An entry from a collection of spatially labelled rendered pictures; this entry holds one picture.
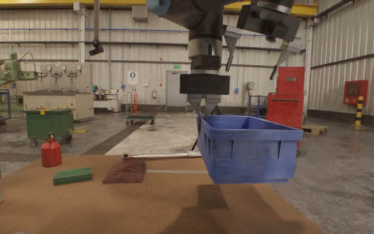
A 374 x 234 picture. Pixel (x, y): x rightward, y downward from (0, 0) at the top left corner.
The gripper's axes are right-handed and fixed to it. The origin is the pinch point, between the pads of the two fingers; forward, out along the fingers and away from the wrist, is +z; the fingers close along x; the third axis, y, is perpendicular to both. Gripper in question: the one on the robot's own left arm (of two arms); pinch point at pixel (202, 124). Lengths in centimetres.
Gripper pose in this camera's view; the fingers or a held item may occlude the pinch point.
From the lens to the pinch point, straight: 51.5
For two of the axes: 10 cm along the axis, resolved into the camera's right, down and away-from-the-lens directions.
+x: -10.0, -0.2, -0.5
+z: -0.3, 9.9, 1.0
